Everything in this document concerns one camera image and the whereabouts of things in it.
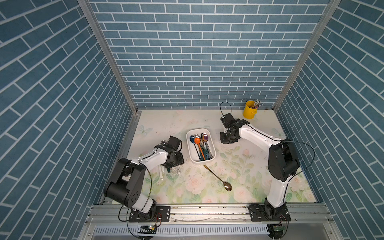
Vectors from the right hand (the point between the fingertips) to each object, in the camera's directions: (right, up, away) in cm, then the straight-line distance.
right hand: (224, 140), depth 94 cm
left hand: (-26, -13, -3) cm, 29 cm away
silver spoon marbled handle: (-17, +3, +8) cm, 19 cm away
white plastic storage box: (-20, -9, +2) cm, 22 cm away
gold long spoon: (0, -24, -11) cm, 26 cm away
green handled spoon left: (-34, -17, -6) cm, 39 cm away
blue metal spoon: (-21, 0, +7) cm, 22 cm away
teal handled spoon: (-11, -7, +2) cm, 13 cm away
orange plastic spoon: (-17, -1, +5) cm, 18 cm away
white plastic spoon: (-39, -18, -7) cm, 43 cm away
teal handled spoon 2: (-14, -7, +2) cm, 16 cm away
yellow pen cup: (+21, +19, +16) cm, 32 cm away
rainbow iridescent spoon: (-12, +2, +8) cm, 15 cm away
